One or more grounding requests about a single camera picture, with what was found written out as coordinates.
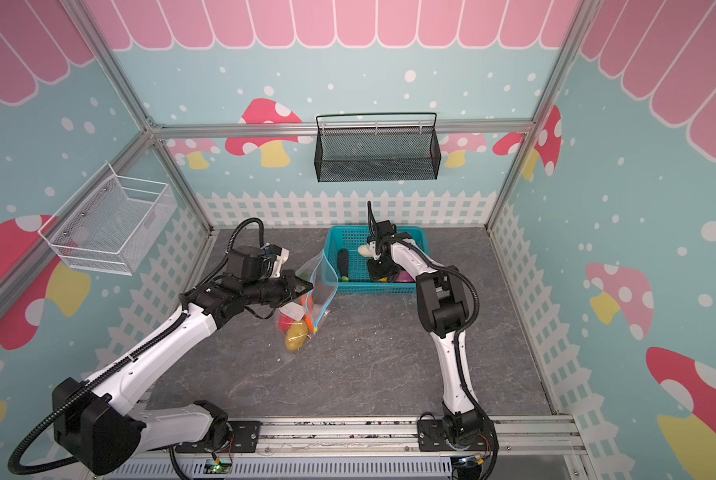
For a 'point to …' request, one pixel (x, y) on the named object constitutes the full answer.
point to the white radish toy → (365, 251)
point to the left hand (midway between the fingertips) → (312, 292)
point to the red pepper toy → (285, 322)
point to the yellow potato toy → (296, 335)
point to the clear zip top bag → (319, 272)
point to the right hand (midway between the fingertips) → (377, 272)
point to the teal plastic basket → (350, 238)
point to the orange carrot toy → (309, 314)
